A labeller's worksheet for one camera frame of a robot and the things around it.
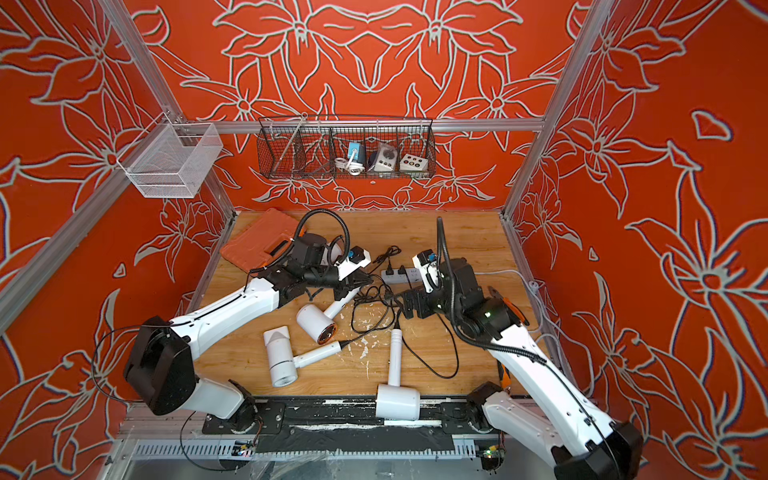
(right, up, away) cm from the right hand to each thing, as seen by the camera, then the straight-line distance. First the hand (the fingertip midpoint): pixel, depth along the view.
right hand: (402, 292), depth 73 cm
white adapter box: (-4, +38, +18) cm, 43 cm away
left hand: (-8, +4, +5) cm, 10 cm away
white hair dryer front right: (-2, -26, -2) cm, 26 cm away
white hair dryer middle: (-23, -12, +12) cm, 29 cm away
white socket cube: (+5, +38, +21) cm, 44 cm away
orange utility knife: (+29, -24, +6) cm, 38 cm away
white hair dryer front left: (-31, -19, +4) cm, 37 cm away
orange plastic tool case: (-47, +12, +30) cm, 58 cm away
